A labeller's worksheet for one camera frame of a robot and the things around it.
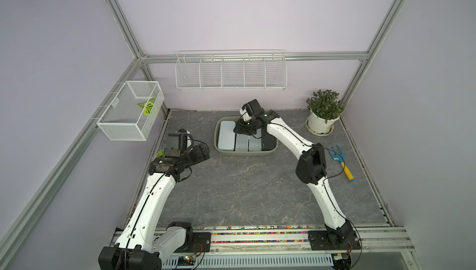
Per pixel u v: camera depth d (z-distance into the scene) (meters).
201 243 0.73
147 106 0.81
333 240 0.64
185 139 0.61
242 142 0.99
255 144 0.99
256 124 0.73
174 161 0.52
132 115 0.81
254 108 0.77
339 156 1.00
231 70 0.99
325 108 0.95
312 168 0.61
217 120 1.08
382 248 0.73
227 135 1.02
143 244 0.38
